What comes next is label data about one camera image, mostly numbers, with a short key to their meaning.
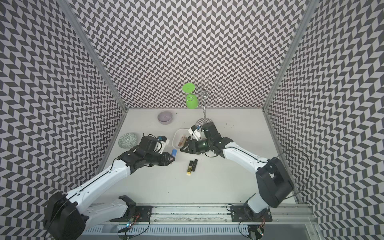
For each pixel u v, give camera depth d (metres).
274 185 0.43
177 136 0.96
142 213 0.72
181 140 0.99
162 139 0.74
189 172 0.87
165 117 1.09
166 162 0.69
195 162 0.89
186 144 0.99
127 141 0.99
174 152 0.79
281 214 0.75
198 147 0.70
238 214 0.74
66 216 0.37
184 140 0.99
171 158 0.76
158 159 0.68
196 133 0.75
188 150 0.72
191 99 0.94
